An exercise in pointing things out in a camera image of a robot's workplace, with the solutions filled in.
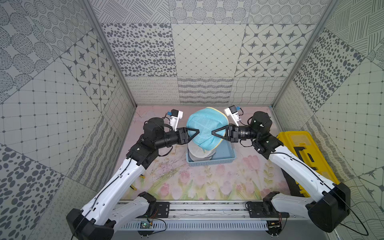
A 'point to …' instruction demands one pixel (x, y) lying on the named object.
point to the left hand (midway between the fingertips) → (197, 128)
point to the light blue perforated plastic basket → (225, 153)
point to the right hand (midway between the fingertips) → (212, 134)
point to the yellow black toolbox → (302, 144)
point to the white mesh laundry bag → (197, 153)
